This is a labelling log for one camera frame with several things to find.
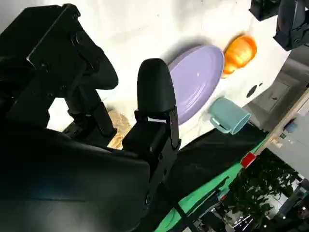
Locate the lilac plate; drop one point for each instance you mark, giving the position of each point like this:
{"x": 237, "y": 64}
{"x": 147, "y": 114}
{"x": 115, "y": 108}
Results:
{"x": 195, "y": 82}

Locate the light wooden desk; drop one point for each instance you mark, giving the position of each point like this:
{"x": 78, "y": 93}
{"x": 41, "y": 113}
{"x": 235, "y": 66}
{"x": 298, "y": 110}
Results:
{"x": 274, "y": 139}

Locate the pale green mug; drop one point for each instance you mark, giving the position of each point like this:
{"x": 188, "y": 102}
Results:
{"x": 227, "y": 113}

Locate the beige towel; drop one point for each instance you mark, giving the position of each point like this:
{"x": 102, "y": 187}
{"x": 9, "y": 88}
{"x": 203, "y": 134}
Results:
{"x": 122, "y": 123}

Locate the black backdrop cloth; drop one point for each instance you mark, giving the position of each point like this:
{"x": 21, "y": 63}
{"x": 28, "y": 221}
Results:
{"x": 205, "y": 154}

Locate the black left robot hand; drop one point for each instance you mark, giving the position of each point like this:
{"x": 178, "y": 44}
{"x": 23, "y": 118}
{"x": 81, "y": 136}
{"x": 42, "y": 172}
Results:
{"x": 292, "y": 31}

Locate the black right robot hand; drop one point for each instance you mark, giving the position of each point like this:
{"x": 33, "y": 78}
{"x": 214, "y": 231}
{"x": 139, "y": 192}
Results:
{"x": 72, "y": 174}

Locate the red sign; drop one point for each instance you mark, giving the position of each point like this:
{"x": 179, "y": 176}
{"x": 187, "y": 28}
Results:
{"x": 248, "y": 160}

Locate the blue round object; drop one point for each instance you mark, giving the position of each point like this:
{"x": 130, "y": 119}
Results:
{"x": 291, "y": 126}

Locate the green cloth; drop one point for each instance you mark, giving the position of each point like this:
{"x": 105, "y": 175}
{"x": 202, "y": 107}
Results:
{"x": 210, "y": 183}

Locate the green leafy plants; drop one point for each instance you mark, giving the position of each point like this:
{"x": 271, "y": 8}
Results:
{"x": 260, "y": 183}

